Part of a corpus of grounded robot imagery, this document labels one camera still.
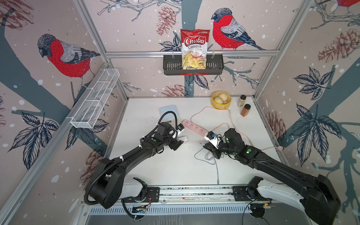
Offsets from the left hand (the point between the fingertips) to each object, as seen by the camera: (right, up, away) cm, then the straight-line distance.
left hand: (180, 133), depth 86 cm
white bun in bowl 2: (+36, +26, +28) cm, 53 cm away
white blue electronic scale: (-5, +11, -14) cm, 19 cm away
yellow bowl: (+36, +19, +24) cm, 47 cm away
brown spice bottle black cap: (+50, +18, +16) cm, 56 cm away
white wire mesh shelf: (-49, +19, -10) cm, 53 cm away
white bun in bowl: (+31, +23, +24) cm, 45 cm away
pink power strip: (+10, +2, +12) cm, 16 cm away
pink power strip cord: (+68, -11, +6) cm, 69 cm away
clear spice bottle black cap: (+49, +22, +23) cm, 59 cm away
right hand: (+15, -5, -8) cm, 17 cm away
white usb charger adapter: (+2, -4, +4) cm, 6 cm away
